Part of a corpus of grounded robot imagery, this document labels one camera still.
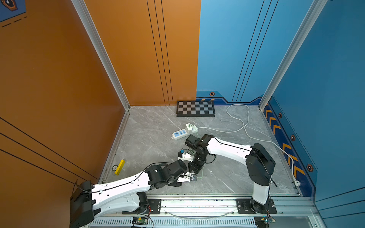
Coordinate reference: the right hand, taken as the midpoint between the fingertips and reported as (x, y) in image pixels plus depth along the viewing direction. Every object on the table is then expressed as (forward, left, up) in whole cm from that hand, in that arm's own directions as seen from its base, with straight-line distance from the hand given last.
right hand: (190, 173), depth 77 cm
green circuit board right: (-20, -36, -9) cm, 42 cm away
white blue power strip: (+29, +6, -4) cm, 30 cm away
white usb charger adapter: (+30, -1, +1) cm, 30 cm away
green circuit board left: (-20, +25, -10) cm, 34 cm away
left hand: (+2, +4, +1) cm, 5 cm away
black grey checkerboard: (+54, -4, -3) cm, 54 cm away
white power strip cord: (-1, -63, -10) cm, 63 cm away
